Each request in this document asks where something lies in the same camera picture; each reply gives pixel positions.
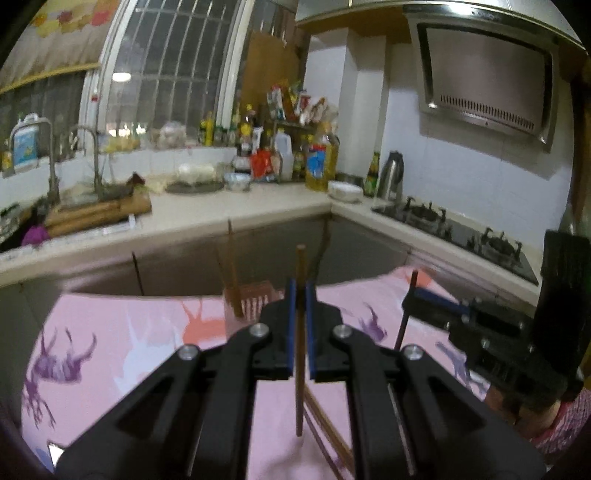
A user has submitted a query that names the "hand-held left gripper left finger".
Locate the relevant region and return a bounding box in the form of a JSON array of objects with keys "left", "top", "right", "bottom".
[{"left": 55, "top": 277, "right": 297, "bottom": 480}]

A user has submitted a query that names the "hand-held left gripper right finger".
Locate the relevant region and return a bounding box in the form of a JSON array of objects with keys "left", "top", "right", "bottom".
[{"left": 305, "top": 281, "right": 548, "bottom": 480}]

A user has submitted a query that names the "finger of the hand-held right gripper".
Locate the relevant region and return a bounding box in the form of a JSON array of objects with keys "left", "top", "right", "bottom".
[
  {"left": 402, "top": 295, "right": 467, "bottom": 331},
  {"left": 412, "top": 287, "right": 472, "bottom": 319}
]

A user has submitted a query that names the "brown wooden chopstick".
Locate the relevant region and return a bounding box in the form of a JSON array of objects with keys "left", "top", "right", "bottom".
[
  {"left": 302, "top": 408, "right": 347, "bottom": 480},
  {"left": 294, "top": 244, "right": 308, "bottom": 438},
  {"left": 394, "top": 270, "right": 420, "bottom": 352},
  {"left": 226, "top": 219, "right": 245, "bottom": 319},
  {"left": 304, "top": 387, "right": 356, "bottom": 464}
]

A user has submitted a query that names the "pink chopstick holder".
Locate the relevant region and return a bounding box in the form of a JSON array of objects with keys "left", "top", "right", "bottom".
[{"left": 223, "top": 281, "right": 283, "bottom": 324}]

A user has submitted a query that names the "person's right forearm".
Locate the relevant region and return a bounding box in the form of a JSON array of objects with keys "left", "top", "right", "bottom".
[{"left": 485, "top": 385, "right": 591, "bottom": 467}]

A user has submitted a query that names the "black gas stove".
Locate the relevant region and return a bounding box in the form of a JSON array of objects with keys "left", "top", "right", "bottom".
[{"left": 372, "top": 196, "right": 541, "bottom": 286}]

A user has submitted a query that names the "kitchen counter with steel cabinets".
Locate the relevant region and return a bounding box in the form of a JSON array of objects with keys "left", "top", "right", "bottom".
[{"left": 0, "top": 182, "right": 543, "bottom": 315}]

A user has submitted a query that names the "steel thermos kettle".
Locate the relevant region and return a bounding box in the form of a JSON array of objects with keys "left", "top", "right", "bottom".
[{"left": 376, "top": 150, "right": 407, "bottom": 201}]

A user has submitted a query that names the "white bowl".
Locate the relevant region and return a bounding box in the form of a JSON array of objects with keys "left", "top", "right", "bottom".
[{"left": 327, "top": 180, "right": 365, "bottom": 203}]

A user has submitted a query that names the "green glass bottle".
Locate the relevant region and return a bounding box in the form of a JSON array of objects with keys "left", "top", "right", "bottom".
[{"left": 364, "top": 151, "right": 382, "bottom": 198}]

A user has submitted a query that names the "pink printed tablecloth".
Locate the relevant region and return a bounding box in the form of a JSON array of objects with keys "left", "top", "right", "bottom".
[{"left": 21, "top": 265, "right": 543, "bottom": 480}]

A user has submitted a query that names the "small patterned bowl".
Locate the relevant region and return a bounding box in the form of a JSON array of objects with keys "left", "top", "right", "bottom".
[{"left": 223, "top": 172, "right": 254, "bottom": 191}]

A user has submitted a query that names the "large cooking oil bottle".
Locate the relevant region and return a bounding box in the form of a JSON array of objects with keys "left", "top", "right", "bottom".
[{"left": 305, "top": 131, "right": 340, "bottom": 192}]

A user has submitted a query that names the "red snack packet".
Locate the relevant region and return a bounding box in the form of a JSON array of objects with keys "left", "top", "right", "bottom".
[{"left": 249, "top": 150, "right": 275, "bottom": 181}]

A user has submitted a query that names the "dark round board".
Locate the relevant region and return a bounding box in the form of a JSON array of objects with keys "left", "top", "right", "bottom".
[{"left": 165, "top": 180, "right": 225, "bottom": 195}]

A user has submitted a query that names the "white plastic jug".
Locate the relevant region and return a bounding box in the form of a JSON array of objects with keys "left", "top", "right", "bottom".
[{"left": 272, "top": 131, "right": 296, "bottom": 182}]

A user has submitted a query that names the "white dough lump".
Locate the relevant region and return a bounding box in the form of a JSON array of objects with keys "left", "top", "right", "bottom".
[{"left": 177, "top": 161, "right": 217, "bottom": 184}]

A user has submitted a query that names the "row of sauce bottles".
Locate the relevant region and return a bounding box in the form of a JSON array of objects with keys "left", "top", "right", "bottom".
[{"left": 198, "top": 104, "right": 259, "bottom": 158}]

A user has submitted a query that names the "wooden cutting board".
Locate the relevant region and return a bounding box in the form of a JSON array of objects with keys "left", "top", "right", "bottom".
[{"left": 44, "top": 189, "right": 153, "bottom": 238}]

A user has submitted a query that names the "pale plastic bag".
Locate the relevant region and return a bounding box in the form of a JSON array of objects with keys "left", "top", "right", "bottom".
[{"left": 152, "top": 121, "right": 188, "bottom": 149}]

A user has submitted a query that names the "steel range hood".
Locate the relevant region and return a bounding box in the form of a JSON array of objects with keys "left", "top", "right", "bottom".
[{"left": 402, "top": 4, "right": 585, "bottom": 153}]

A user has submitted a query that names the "curved steel faucet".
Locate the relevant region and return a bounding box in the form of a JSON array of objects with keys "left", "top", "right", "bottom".
[{"left": 69, "top": 124, "right": 105, "bottom": 197}]

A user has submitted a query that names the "yellow food pile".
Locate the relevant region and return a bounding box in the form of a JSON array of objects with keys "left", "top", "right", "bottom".
[{"left": 104, "top": 134, "right": 141, "bottom": 153}]

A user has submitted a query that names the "brown wooden panel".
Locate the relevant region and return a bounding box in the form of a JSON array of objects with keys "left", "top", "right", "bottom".
[{"left": 240, "top": 28, "right": 305, "bottom": 114}]

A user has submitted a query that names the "purple cloth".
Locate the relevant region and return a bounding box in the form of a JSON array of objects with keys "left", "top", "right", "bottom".
[{"left": 21, "top": 224, "right": 51, "bottom": 247}]

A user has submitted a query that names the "angular steel faucet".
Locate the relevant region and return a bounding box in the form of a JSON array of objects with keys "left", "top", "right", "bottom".
[{"left": 10, "top": 117, "right": 62, "bottom": 206}]

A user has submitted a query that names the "barred window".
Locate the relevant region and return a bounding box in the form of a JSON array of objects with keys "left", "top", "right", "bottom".
[{"left": 81, "top": 0, "right": 259, "bottom": 148}]

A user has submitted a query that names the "blue white detergent container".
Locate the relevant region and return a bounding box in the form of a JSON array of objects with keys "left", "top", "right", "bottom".
[{"left": 10, "top": 113, "right": 42, "bottom": 172}]

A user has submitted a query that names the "printed roller blind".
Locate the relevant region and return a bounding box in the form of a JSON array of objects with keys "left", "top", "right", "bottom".
[{"left": 0, "top": 0, "right": 123, "bottom": 93}]

